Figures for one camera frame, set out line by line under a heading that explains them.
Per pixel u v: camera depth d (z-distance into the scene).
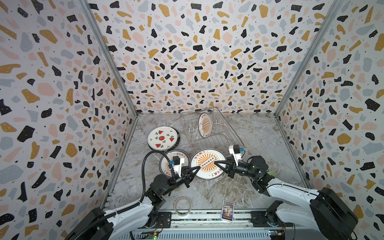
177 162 0.65
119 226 0.47
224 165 0.70
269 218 0.67
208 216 0.77
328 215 0.42
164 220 0.73
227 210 0.76
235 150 0.65
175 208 0.76
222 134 1.09
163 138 1.03
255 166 0.61
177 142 1.03
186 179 0.65
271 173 0.91
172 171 0.65
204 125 1.04
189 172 0.69
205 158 0.70
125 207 0.51
